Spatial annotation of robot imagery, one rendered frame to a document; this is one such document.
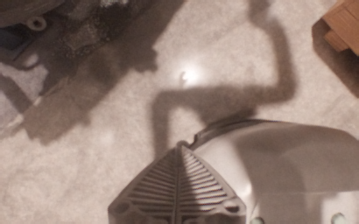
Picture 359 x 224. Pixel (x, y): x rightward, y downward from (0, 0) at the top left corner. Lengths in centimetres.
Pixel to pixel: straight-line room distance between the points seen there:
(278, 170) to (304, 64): 59
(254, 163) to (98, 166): 61
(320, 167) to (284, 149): 6
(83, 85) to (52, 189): 49
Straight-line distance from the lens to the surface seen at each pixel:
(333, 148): 33
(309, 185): 29
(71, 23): 83
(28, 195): 97
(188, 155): 16
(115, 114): 62
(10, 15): 47
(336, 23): 83
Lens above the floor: 55
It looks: 89 degrees down
